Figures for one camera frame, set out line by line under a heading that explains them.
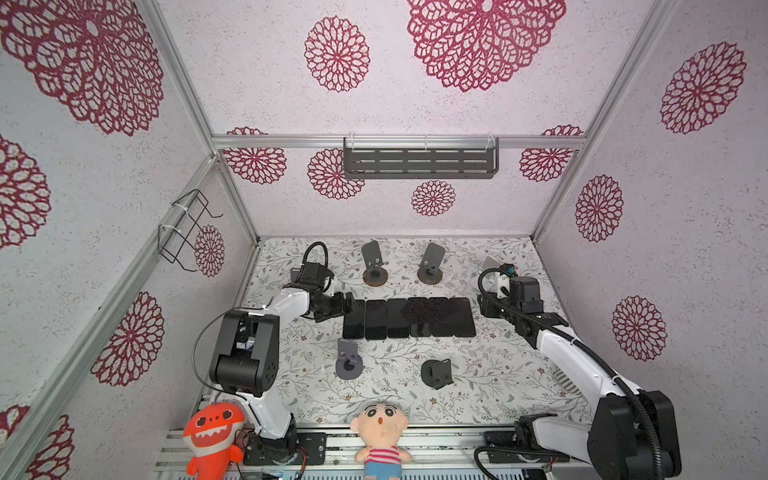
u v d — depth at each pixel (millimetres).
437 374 810
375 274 1088
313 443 746
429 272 1052
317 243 834
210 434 686
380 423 697
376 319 980
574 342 530
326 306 849
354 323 1025
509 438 745
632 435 402
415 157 906
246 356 480
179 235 755
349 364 842
